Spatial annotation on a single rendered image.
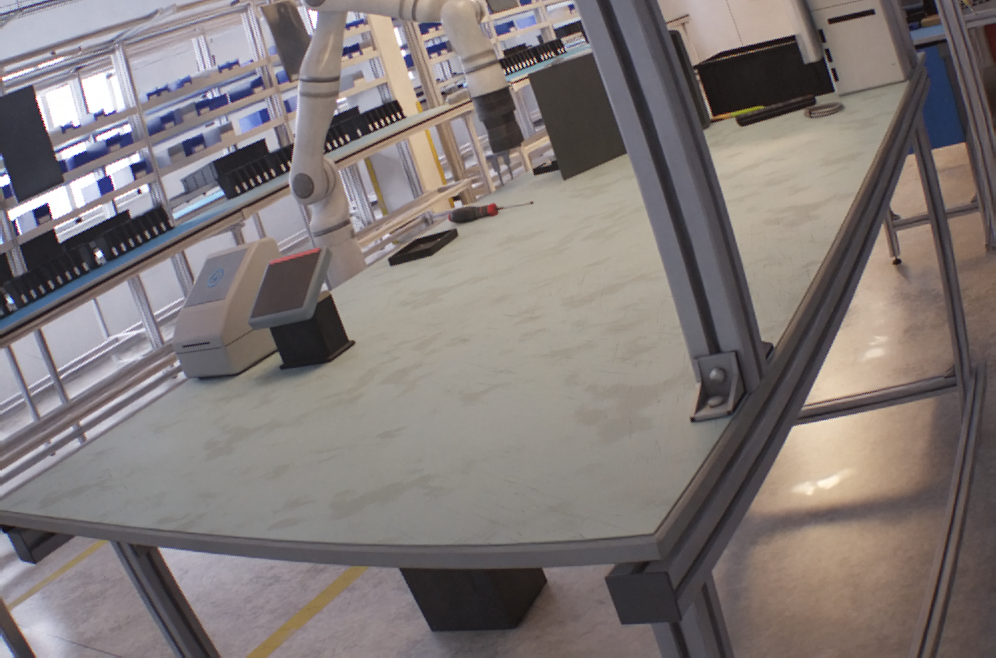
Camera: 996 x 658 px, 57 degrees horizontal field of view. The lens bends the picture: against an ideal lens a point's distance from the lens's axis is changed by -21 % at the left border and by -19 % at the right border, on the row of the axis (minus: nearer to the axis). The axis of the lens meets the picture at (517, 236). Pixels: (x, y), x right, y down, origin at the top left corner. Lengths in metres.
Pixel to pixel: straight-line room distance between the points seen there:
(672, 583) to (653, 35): 0.37
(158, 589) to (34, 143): 4.13
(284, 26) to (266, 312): 5.58
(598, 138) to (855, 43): 0.57
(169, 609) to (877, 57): 1.60
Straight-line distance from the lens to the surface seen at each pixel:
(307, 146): 2.31
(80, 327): 8.90
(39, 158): 5.23
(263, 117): 7.86
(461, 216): 1.96
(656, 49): 0.75
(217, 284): 1.48
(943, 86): 3.52
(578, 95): 2.10
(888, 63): 2.07
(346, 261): 2.36
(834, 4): 2.07
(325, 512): 0.84
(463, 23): 2.11
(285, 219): 10.94
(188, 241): 5.62
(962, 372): 2.69
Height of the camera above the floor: 1.29
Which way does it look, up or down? 10 degrees down
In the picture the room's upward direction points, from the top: 19 degrees counter-clockwise
